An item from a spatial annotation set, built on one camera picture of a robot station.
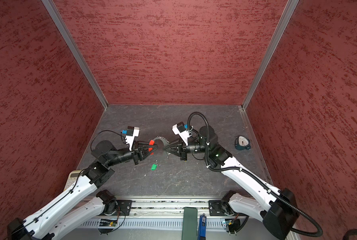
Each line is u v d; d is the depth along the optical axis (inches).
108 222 28.4
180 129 21.7
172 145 23.4
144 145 23.2
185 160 22.4
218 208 29.2
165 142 23.3
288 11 28.4
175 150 23.2
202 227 27.4
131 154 22.3
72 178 32.0
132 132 22.0
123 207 29.2
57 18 29.3
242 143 37.3
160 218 28.3
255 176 17.9
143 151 23.1
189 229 28.1
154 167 26.7
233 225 28.0
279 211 14.9
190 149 22.7
